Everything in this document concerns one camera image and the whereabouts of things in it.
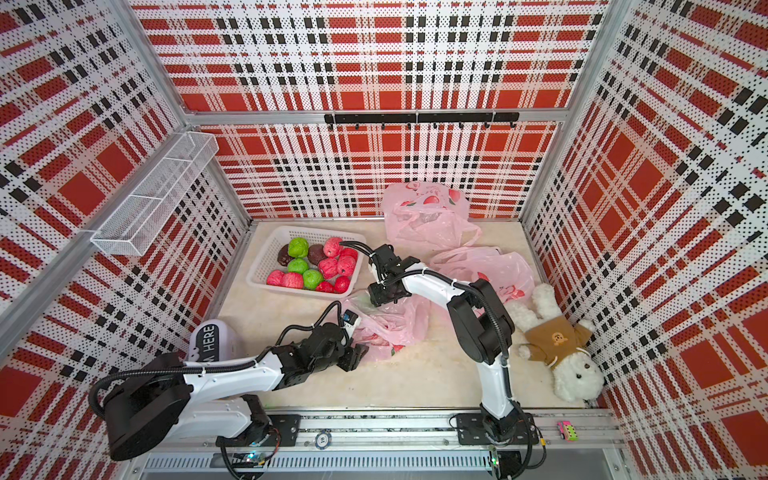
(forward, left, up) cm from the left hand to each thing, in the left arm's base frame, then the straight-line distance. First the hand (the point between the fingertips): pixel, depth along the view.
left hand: (363, 343), depth 86 cm
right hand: (+14, -6, +2) cm, 15 cm away
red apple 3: (+18, +14, +2) cm, 22 cm away
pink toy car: (-22, -52, 0) cm, 56 cm away
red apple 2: (+19, +8, +2) cm, 21 cm away
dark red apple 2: (+29, +30, +4) cm, 42 cm away
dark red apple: (+30, +18, +4) cm, 35 cm away
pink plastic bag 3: (+53, -22, -1) cm, 58 cm away
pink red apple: (+25, +13, +4) cm, 28 cm away
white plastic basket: (+36, +35, +6) cm, 50 cm away
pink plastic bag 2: (+18, -46, +7) cm, 49 cm away
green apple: (+25, +24, +4) cm, 35 cm away
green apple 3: (+30, +23, +8) cm, 39 cm away
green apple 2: (+20, +18, +4) cm, 27 cm away
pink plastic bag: (+1, -8, +8) cm, 11 cm away
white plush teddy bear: (-2, -54, +5) cm, 55 cm away
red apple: (+32, +7, +2) cm, 33 cm away
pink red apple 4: (+18, +23, +6) cm, 30 cm away
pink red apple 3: (+32, +13, +6) cm, 34 cm away
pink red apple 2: (+24, +7, +6) cm, 25 cm away
